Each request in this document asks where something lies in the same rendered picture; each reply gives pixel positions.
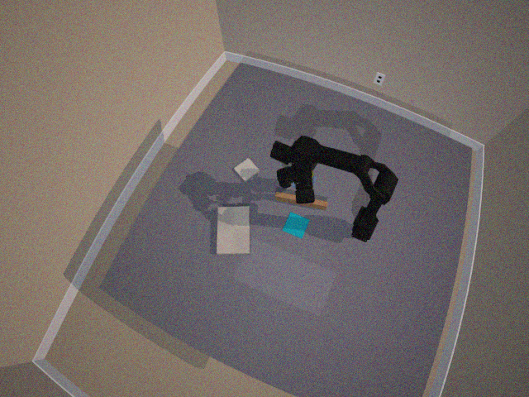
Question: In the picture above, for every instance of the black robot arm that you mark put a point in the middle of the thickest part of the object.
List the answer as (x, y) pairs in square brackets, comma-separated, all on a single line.
[(305, 153)]

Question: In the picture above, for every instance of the orange flat bar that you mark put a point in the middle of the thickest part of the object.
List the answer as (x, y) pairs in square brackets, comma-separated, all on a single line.
[(290, 198)]

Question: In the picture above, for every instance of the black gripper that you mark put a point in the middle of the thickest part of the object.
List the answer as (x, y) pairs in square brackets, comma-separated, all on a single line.
[(304, 193)]

